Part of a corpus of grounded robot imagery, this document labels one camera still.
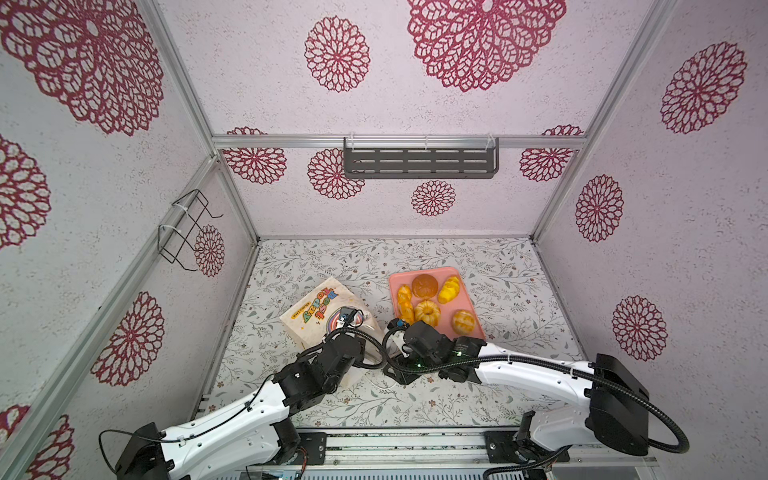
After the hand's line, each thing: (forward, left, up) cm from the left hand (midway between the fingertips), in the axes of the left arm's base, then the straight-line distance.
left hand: (354, 335), depth 79 cm
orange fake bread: (+16, -15, -12) cm, 25 cm away
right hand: (-7, -8, -3) cm, 11 cm away
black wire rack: (+16, +45, +19) cm, 51 cm away
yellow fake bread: (+9, -33, -10) cm, 35 cm away
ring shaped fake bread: (+13, -22, -11) cm, 28 cm away
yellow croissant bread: (+21, -30, -11) cm, 39 cm away
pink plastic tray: (+21, -26, -14) cm, 36 cm away
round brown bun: (+22, -22, -9) cm, 33 cm away
